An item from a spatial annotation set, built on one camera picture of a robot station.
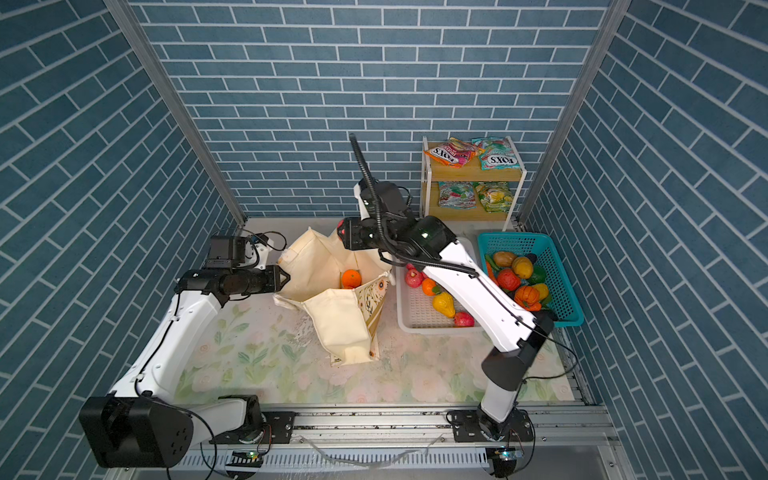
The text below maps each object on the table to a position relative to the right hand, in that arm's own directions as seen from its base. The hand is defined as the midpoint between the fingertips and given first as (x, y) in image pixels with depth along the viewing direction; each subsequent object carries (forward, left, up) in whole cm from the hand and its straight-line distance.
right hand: (341, 227), depth 67 cm
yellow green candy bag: (+37, -44, -20) cm, 61 cm away
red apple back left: (+9, -17, -32) cm, 38 cm away
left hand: (-2, +18, -17) cm, 25 cm away
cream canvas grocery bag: (-10, -1, -11) cm, 15 cm away
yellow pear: (+1, -27, -33) cm, 43 cm away
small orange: (+7, -21, -34) cm, 41 cm away
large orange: (+8, +4, -32) cm, 33 cm away
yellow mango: (+15, -52, -30) cm, 62 cm away
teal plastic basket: (+12, -62, -33) cm, 72 cm away
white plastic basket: (-1, -19, -37) cm, 41 cm away
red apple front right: (-4, -32, -32) cm, 46 cm away
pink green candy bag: (+38, -31, -20) cm, 52 cm away
